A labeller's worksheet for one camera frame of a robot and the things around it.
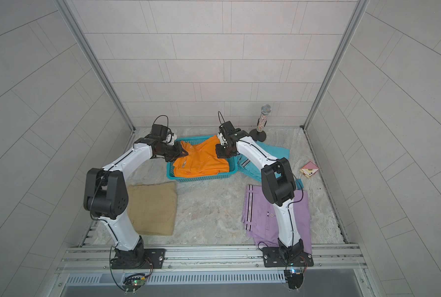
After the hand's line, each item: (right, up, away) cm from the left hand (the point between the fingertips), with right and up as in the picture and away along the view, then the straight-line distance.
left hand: (190, 150), depth 92 cm
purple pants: (+33, -29, -11) cm, 45 cm away
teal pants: (+31, -10, +2) cm, 32 cm away
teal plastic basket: (+21, -6, -2) cm, 22 cm away
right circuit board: (+44, -47, -23) cm, 68 cm away
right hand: (+14, -2, +2) cm, 14 cm away
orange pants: (+6, -5, -1) cm, 7 cm away
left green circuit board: (-16, -46, -26) cm, 56 cm away
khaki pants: (-15, -25, -9) cm, 31 cm away
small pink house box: (+61, -10, +3) cm, 62 cm away
